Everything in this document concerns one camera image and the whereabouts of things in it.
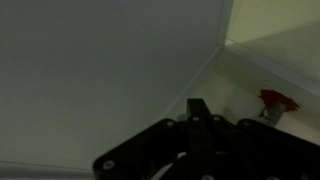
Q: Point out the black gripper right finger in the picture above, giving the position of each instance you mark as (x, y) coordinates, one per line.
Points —
(260, 153)

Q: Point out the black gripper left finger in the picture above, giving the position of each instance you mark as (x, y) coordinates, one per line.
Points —
(150, 153)

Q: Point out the red handwheel valve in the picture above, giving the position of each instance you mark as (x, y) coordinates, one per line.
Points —
(276, 98)

